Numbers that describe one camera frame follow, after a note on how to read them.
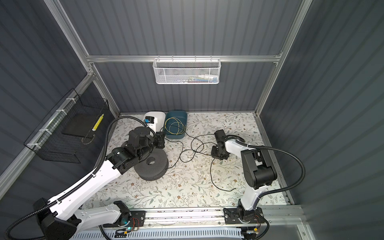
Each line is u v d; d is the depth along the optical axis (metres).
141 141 0.53
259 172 0.49
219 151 0.82
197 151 0.99
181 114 1.15
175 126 1.11
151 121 0.61
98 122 0.78
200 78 0.91
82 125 0.75
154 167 0.88
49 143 0.64
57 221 0.39
